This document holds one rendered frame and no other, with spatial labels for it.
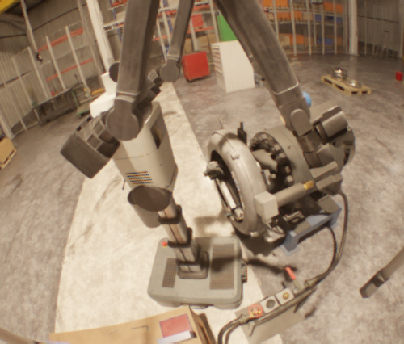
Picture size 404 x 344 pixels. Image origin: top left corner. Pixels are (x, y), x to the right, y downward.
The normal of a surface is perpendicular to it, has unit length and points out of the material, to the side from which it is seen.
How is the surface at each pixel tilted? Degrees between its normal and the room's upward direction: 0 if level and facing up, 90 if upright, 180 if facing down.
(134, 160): 90
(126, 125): 90
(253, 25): 91
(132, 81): 84
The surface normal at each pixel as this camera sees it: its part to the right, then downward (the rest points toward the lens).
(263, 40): -0.04, 0.61
